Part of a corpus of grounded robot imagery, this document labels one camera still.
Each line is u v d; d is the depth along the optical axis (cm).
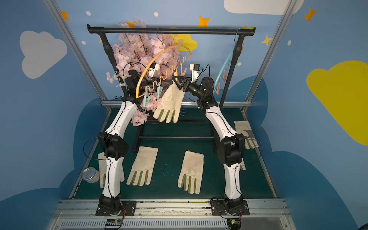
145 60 73
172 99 79
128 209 74
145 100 64
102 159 61
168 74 84
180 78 77
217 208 75
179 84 73
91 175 80
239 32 56
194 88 70
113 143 58
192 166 90
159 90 69
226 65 63
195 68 69
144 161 91
